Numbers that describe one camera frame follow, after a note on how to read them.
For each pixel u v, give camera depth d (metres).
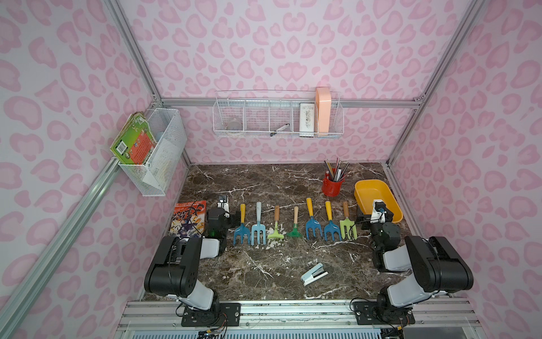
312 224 0.96
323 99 0.82
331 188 1.02
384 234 0.69
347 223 0.96
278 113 0.99
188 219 0.96
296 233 0.93
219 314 0.73
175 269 0.45
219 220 0.72
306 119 0.91
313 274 0.80
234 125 0.97
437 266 0.45
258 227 0.95
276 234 0.93
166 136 0.90
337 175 1.02
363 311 0.73
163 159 0.85
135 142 0.72
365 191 1.07
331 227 0.96
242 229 0.95
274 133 0.91
